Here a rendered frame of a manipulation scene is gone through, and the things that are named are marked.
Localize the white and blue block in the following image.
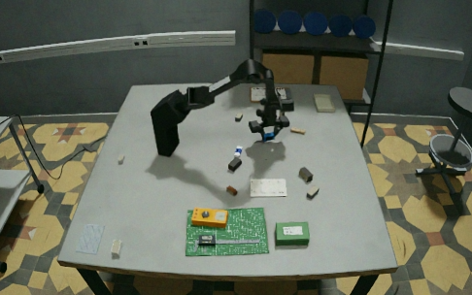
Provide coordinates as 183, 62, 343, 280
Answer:
234, 146, 243, 157

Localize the tan wooden block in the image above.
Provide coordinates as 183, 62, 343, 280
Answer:
291, 127, 306, 135

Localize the green cutting mat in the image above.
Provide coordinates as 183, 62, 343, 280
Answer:
185, 208, 269, 256

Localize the silver digital caliper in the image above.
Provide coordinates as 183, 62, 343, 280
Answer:
194, 235, 254, 252

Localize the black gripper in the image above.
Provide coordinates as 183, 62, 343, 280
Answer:
249, 111, 290, 140

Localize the small brown block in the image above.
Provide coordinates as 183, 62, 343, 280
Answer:
226, 185, 237, 196

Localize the blue rectangular block with black label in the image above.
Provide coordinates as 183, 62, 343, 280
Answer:
263, 132, 275, 142

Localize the green rectangular box with white label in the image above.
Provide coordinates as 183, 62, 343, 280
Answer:
275, 222, 310, 246

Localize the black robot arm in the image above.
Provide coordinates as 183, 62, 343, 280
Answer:
174, 59, 294, 115

